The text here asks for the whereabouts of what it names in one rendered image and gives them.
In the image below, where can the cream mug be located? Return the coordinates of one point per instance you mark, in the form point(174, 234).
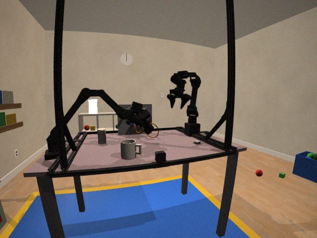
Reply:
point(128, 151)

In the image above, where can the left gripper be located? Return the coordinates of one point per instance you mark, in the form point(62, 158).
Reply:
point(146, 125)

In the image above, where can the cream cylinder with white top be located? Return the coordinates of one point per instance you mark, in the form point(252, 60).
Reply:
point(101, 135)

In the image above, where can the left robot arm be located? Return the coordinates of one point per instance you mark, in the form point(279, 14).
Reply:
point(121, 112)

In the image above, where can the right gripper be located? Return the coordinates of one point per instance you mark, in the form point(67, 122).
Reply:
point(184, 98)

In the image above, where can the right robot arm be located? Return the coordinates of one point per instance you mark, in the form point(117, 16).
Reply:
point(178, 79)

